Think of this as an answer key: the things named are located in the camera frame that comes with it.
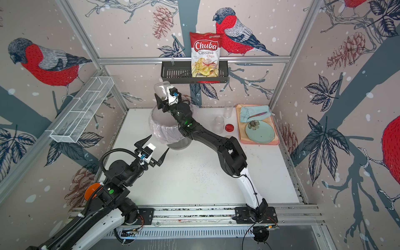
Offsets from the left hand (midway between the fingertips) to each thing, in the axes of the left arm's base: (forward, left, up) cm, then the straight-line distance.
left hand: (159, 138), depth 67 cm
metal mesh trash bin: (+13, 0, -2) cm, 13 cm away
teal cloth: (+43, -57, -30) cm, 78 cm away
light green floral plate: (+24, -57, -29) cm, 68 cm away
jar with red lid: (+26, -29, -24) cm, 46 cm away
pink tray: (+30, -47, -30) cm, 63 cm away
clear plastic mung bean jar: (+41, -37, -24) cm, 60 cm away
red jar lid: (+29, -37, -31) cm, 57 cm away
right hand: (+24, +2, +6) cm, 25 cm away
